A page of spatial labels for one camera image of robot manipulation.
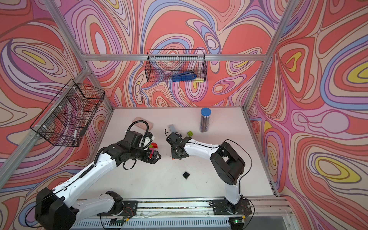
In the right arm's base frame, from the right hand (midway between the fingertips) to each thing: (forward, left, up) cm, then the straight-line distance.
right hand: (178, 158), depth 90 cm
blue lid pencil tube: (+23, -19, +16) cm, 34 cm away
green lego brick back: (+19, -9, 0) cm, 21 cm away
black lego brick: (-11, -4, -1) cm, 12 cm away
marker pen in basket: (-2, +50, +25) cm, 56 cm away
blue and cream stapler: (+22, +5, +3) cm, 23 cm away
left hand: (-4, +12, +13) cm, 18 cm away
